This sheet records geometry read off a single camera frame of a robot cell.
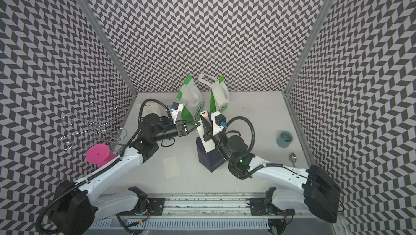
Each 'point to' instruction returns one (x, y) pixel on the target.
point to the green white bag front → (192, 99)
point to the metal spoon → (293, 158)
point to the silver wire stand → (95, 128)
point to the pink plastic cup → (99, 154)
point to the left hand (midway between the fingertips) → (200, 127)
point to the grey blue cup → (284, 139)
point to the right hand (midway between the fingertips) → (203, 117)
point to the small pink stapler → (207, 119)
